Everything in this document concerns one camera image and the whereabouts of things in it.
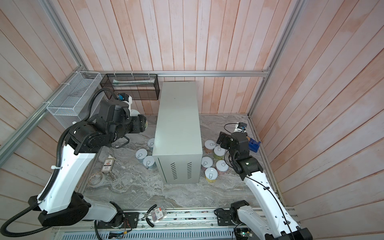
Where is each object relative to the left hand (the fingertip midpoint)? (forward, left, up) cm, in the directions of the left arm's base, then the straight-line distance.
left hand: (137, 122), depth 62 cm
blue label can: (+4, +9, -35) cm, 36 cm away
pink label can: (-4, -41, -35) cm, 55 cm away
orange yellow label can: (-8, -34, -35) cm, 50 cm away
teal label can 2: (+12, +3, -34) cm, 36 cm away
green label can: (+6, -41, -35) cm, 54 cm away
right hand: (+5, -42, -15) cm, 45 cm away
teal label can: (-1, +2, -35) cm, 35 cm away
